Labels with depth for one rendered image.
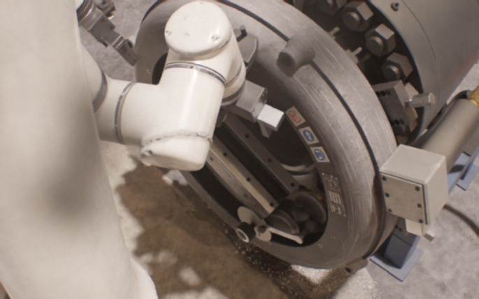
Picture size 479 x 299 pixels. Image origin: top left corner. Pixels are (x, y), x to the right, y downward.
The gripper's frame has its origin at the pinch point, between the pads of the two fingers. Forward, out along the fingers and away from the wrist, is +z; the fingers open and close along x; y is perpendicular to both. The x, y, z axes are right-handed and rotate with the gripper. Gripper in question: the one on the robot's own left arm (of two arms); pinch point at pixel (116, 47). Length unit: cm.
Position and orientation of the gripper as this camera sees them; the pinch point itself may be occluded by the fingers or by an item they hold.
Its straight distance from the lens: 117.0
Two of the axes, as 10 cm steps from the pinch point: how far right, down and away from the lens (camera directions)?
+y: 6.4, -7.6, 0.8
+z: 4.3, 4.4, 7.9
